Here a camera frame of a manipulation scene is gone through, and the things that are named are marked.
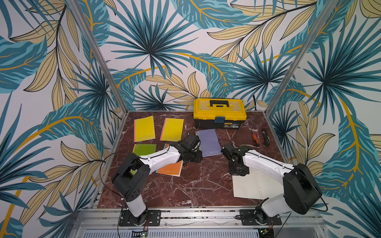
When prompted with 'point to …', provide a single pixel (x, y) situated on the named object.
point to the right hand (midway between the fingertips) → (237, 172)
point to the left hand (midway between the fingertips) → (199, 159)
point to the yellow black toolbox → (219, 113)
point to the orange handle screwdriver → (255, 139)
